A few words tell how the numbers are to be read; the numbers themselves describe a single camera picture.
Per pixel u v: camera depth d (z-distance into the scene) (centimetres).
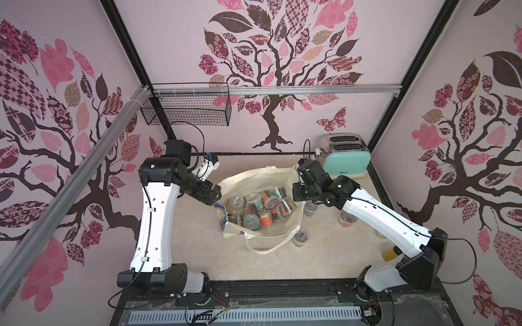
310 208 90
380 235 47
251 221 84
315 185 54
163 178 42
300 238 82
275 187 90
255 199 85
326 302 72
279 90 92
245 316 70
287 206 83
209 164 60
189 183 53
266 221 83
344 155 98
